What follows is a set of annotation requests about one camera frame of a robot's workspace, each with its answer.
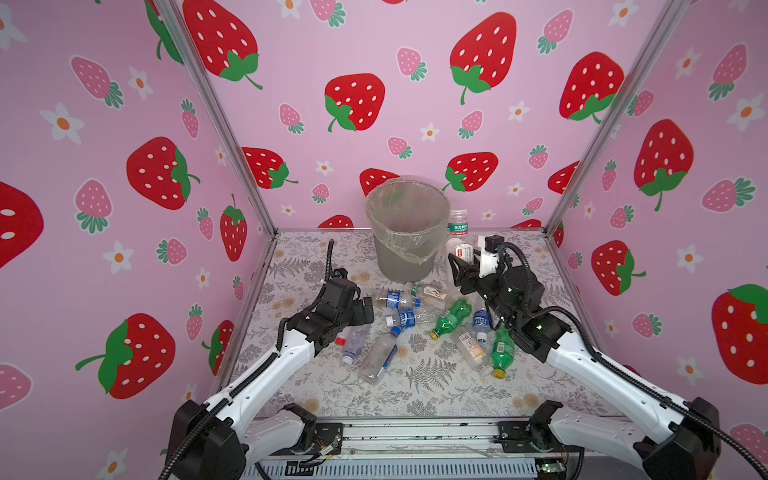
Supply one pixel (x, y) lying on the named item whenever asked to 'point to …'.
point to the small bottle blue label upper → (393, 300)
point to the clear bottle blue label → (379, 356)
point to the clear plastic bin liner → (409, 215)
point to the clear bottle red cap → (340, 341)
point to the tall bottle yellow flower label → (458, 241)
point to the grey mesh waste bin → (392, 267)
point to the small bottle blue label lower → (413, 317)
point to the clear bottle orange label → (474, 350)
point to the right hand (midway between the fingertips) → (459, 252)
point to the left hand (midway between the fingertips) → (359, 304)
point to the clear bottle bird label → (430, 293)
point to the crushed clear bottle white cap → (355, 339)
